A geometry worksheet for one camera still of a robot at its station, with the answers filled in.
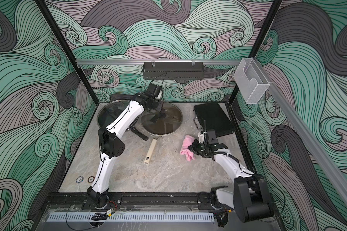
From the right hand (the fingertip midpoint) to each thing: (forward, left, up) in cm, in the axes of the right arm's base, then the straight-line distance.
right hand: (187, 148), depth 85 cm
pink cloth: (+5, -1, +1) cm, 5 cm away
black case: (+27, -21, -3) cm, 34 cm away
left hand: (+25, +18, +14) cm, 34 cm away
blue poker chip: (-16, +63, -7) cm, 65 cm away
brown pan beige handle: (-2, +22, +3) cm, 22 cm away
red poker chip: (-15, +56, -7) cm, 59 cm away
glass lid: (+39, +62, -10) cm, 74 cm away
